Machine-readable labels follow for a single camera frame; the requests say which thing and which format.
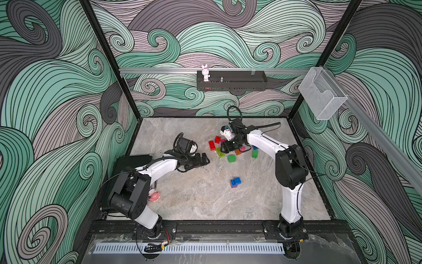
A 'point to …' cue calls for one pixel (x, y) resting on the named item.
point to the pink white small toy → (154, 196)
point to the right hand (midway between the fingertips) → (223, 149)
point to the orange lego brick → (237, 152)
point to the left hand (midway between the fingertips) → (203, 161)
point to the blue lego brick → (234, 182)
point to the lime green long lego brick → (221, 154)
